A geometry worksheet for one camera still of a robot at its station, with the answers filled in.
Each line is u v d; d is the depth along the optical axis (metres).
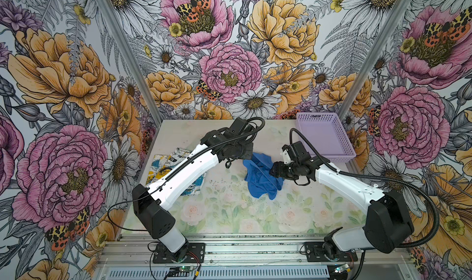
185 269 0.71
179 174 0.45
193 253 0.73
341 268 0.72
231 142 0.48
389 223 0.42
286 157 0.72
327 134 1.22
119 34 0.82
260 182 0.89
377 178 0.48
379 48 0.87
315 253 0.74
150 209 0.41
